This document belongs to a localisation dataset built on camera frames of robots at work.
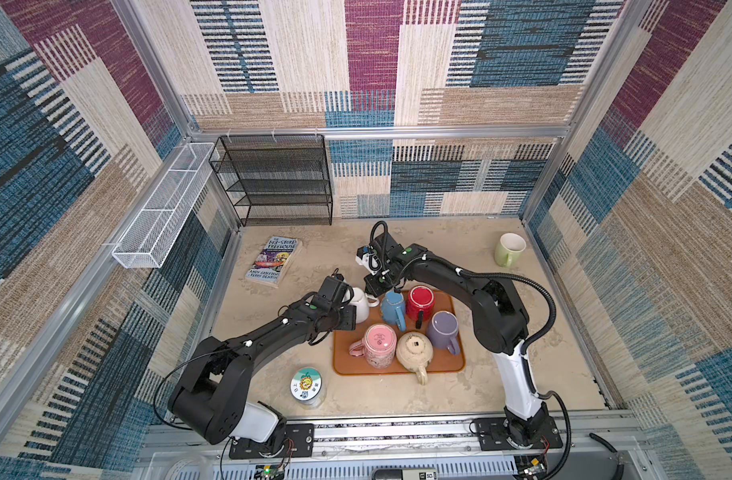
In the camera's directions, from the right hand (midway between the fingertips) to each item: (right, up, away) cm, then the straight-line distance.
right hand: (371, 291), depth 93 cm
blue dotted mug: (+6, -4, -6) cm, 10 cm away
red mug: (+14, -3, -6) cm, 15 cm away
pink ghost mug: (+2, -11, -17) cm, 20 cm away
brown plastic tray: (+20, -19, -7) cm, 28 cm away
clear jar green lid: (-16, -21, -19) cm, 32 cm away
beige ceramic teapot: (+11, -14, -14) cm, 23 cm away
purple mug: (+19, -9, -11) cm, 24 cm away
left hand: (-6, -5, -4) cm, 9 cm away
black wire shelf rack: (-34, +38, +17) cm, 54 cm away
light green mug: (+45, +13, +6) cm, 47 cm away
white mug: (-3, -2, -6) cm, 7 cm away
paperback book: (-34, +9, +13) cm, 38 cm away
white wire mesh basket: (-52, +22, -17) cm, 59 cm away
